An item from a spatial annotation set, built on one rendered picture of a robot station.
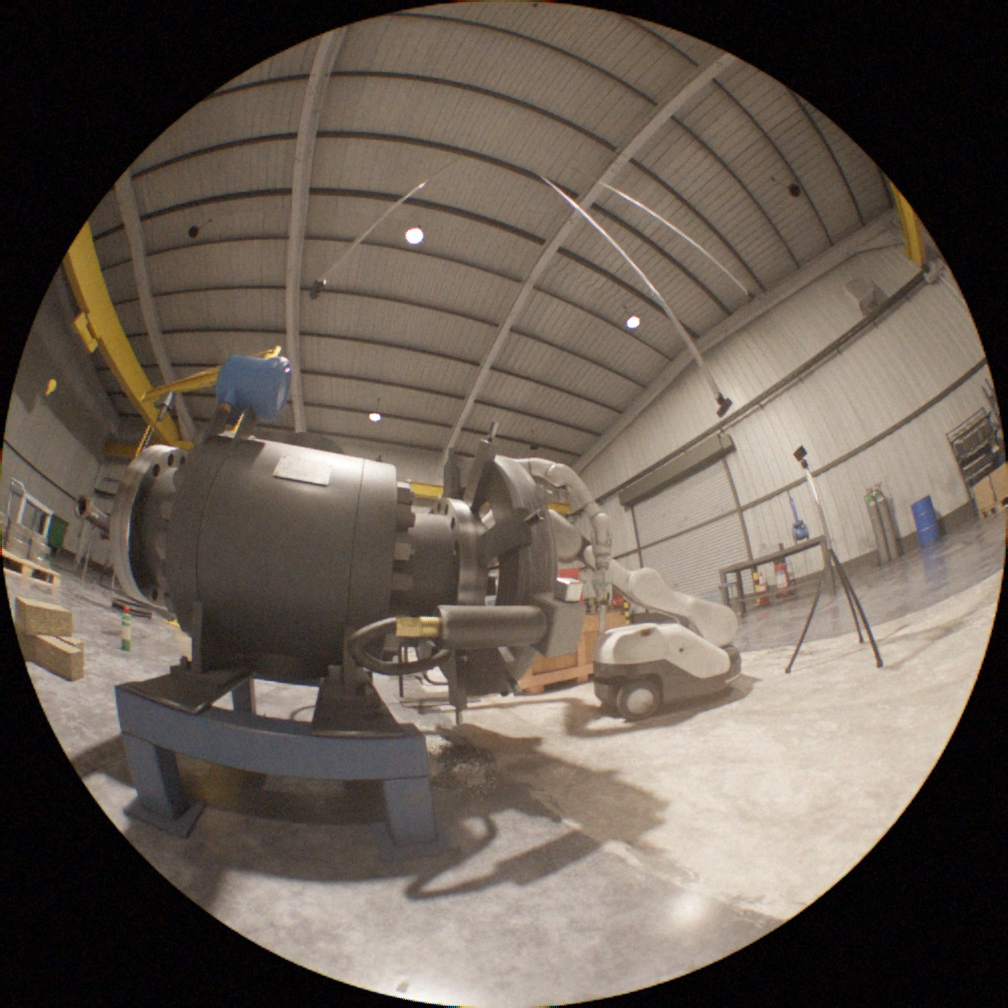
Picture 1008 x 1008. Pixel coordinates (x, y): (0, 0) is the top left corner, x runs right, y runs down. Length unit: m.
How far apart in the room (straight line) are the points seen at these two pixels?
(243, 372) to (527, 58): 7.59
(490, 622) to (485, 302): 8.95
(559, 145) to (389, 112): 3.51
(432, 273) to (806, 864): 9.34
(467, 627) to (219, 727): 0.45
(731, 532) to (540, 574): 8.86
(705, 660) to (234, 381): 1.68
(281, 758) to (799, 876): 0.74
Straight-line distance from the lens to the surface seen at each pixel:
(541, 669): 1.93
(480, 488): 0.83
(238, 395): 0.85
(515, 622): 0.54
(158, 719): 0.63
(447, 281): 8.95
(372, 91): 8.25
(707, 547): 9.71
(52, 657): 1.53
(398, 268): 9.01
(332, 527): 0.63
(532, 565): 0.65
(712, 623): 1.46
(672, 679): 1.25
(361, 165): 8.46
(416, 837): 0.65
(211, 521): 0.68
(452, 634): 0.49
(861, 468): 8.80
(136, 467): 0.94
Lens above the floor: 0.44
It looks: 22 degrees up
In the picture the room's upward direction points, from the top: 2 degrees counter-clockwise
